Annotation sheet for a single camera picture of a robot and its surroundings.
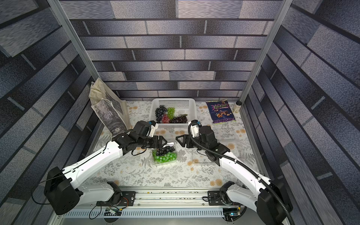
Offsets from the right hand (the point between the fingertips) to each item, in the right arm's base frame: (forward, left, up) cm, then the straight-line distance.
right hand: (179, 137), depth 77 cm
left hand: (-2, +9, -2) cm, 9 cm away
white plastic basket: (+40, -1, -17) cm, 43 cm away
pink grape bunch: (+23, +12, -14) cm, 30 cm away
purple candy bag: (+33, -32, -16) cm, 49 cm away
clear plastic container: (-2, +4, -2) cm, 5 cm away
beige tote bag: (+16, +41, +4) cm, 44 cm away
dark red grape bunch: (+24, 0, -14) cm, 28 cm away
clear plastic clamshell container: (-6, +7, -14) cm, 17 cm away
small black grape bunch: (-3, +9, -11) cm, 15 cm away
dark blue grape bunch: (+29, +17, -13) cm, 36 cm away
